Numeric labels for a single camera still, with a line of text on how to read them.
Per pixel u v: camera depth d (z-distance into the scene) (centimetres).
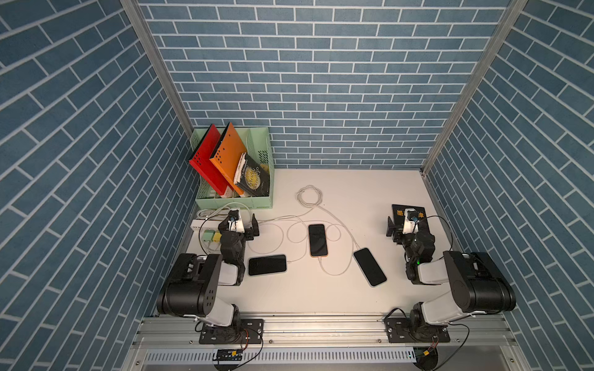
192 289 45
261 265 85
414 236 72
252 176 99
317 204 106
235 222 76
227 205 99
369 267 88
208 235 95
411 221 77
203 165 86
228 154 94
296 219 102
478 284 45
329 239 96
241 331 72
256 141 106
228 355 72
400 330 73
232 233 71
